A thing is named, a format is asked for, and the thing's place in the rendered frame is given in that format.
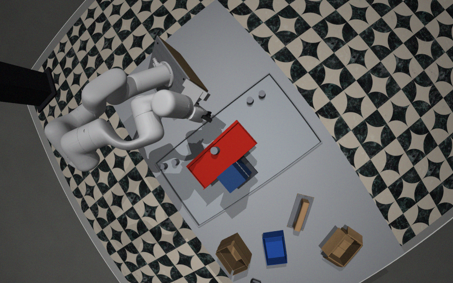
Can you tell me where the blue open bin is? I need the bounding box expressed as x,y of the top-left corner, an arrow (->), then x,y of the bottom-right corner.
262,230 -> 287,266

